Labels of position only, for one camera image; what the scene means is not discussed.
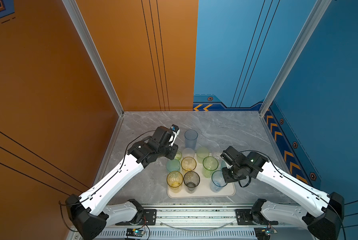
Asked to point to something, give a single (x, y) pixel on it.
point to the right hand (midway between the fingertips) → (223, 178)
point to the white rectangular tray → (204, 191)
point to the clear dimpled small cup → (188, 152)
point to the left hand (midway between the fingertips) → (174, 145)
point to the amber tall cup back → (188, 163)
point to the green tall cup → (210, 164)
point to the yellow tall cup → (175, 180)
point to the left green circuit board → (135, 232)
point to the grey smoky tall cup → (191, 180)
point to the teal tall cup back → (173, 165)
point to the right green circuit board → (264, 233)
